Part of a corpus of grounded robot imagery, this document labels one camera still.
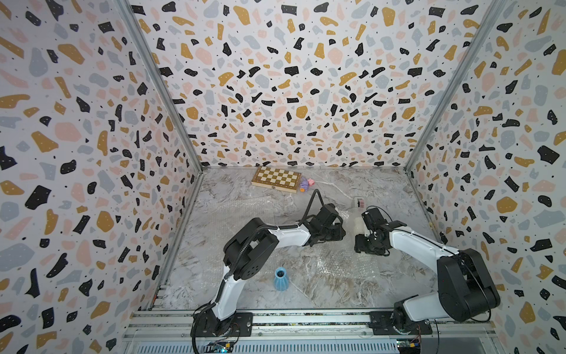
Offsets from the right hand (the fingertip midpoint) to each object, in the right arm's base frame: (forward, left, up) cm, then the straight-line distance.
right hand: (362, 247), depth 91 cm
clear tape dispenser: (+21, -2, +3) cm, 22 cm away
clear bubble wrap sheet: (-9, +13, -1) cm, 16 cm away
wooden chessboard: (+36, +39, +3) cm, 53 cm away
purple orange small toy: (+32, +24, +3) cm, 40 cm away
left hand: (+4, +5, +5) cm, 8 cm away
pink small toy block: (+35, +21, +1) cm, 41 cm away
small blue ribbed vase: (-16, +31, +10) cm, 37 cm away
